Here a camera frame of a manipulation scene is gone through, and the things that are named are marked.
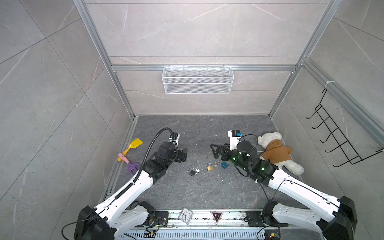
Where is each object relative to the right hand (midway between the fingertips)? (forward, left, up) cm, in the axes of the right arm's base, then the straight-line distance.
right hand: (216, 144), depth 74 cm
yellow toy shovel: (+17, +53, -22) cm, 60 cm away
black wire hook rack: (-7, -56, +7) cm, 56 cm away
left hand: (+4, +20, -4) cm, 20 cm away
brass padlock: (-1, +2, -24) cm, 25 cm away
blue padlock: (-1, -7, -22) cm, 23 cm away
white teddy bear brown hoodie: (+4, -41, -19) cm, 45 cm away
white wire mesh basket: (+49, +8, +6) cm, 50 cm away
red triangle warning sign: (-28, +1, -23) cm, 36 cm away
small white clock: (-28, +17, -21) cm, 39 cm away
